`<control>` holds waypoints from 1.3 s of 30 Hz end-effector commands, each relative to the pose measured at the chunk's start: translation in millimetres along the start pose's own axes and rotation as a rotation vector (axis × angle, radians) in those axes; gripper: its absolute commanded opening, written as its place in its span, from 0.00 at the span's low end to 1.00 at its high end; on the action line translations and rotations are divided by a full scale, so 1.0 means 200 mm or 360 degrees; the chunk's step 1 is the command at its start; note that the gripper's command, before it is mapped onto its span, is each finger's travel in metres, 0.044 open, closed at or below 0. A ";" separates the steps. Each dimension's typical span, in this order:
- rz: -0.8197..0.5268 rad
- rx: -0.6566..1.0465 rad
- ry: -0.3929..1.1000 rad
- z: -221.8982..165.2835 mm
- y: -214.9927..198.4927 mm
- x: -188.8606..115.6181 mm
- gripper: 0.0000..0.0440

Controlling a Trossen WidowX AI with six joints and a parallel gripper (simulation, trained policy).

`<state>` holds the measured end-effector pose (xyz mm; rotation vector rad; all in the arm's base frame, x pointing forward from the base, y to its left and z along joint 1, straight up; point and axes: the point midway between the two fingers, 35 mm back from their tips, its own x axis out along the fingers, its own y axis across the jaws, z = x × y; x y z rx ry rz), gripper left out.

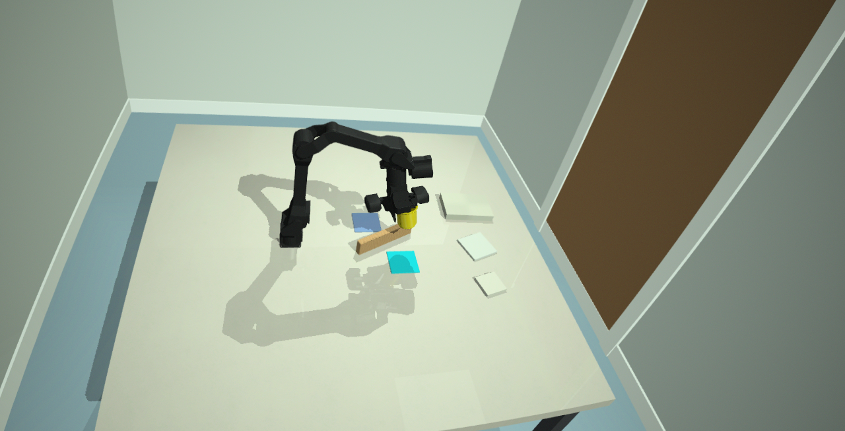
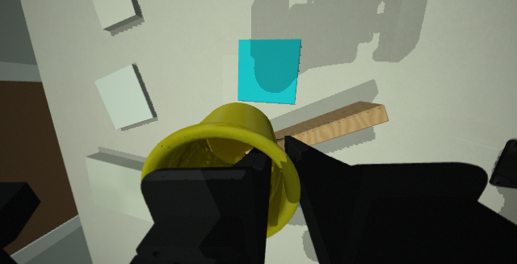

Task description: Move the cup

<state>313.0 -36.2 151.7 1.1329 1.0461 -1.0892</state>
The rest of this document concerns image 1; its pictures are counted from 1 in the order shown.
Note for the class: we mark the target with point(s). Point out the yellow cup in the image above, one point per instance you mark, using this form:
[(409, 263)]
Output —
[(408, 220)]

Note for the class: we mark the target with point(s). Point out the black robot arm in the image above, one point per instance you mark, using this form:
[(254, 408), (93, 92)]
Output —
[(396, 159)]

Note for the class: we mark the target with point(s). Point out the brown wooden plank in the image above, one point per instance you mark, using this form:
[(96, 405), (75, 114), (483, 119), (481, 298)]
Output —
[(380, 238)]

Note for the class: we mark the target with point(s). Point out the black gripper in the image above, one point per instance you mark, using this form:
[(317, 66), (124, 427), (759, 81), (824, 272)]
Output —
[(373, 202)]

